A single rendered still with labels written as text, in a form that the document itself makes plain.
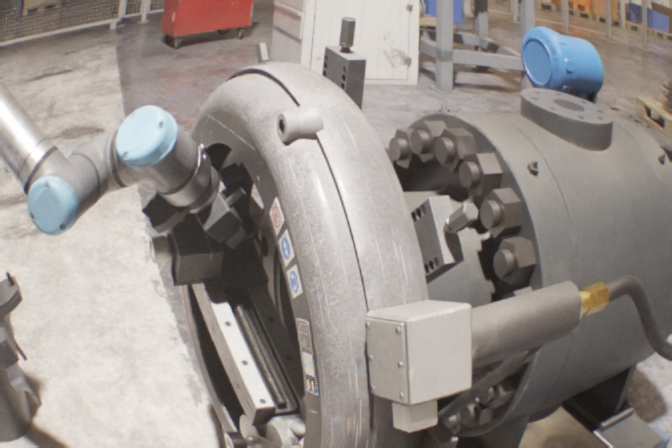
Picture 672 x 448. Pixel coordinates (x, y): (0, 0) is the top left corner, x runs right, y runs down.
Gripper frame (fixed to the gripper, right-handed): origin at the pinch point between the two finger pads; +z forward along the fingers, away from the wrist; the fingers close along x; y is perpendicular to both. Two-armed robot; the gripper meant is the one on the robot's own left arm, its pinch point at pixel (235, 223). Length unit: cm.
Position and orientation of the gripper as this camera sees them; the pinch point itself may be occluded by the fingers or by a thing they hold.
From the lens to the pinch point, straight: 141.3
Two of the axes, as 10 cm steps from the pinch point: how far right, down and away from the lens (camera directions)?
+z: 3.4, 3.8, 8.6
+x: -5.2, -6.9, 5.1
